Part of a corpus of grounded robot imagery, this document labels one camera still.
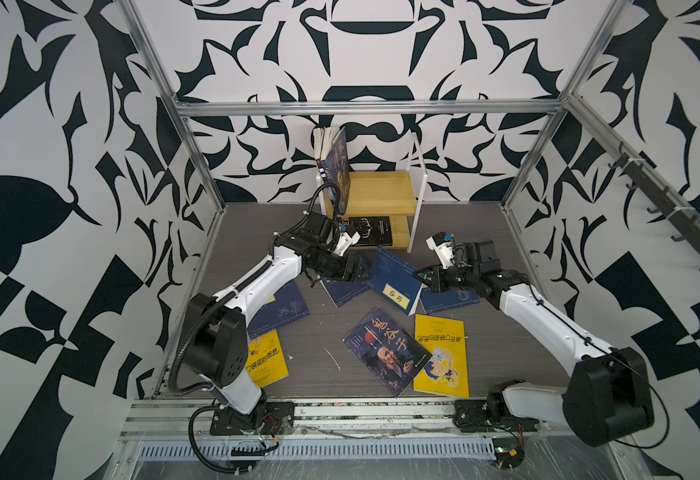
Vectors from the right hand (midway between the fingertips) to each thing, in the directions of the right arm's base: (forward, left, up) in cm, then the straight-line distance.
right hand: (419, 273), depth 81 cm
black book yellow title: (+24, +11, -11) cm, 29 cm away
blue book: (+4, +22, -16) cm, 28 cm away
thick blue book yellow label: (0, +6, -5) cm, 8 cm away
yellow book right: (-21, -7, -16) cm, 27 cm away
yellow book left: (-18, +42, -15) cm, 48 cm away
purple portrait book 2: (-15, +9, -15) cm, 23 cm away
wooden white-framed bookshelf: (+32, +6, -1) cm, 33 cm away
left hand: (0, +15, +1) cm, 15 cm away
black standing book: (+18, +25, +20) cm, 37 cm away
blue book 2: (0, -7, -17) cm, 18 cm away
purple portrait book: (+23, +21, +16) cm, 36 cm away
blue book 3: (-2, +38, -14) cm, 41 cm away
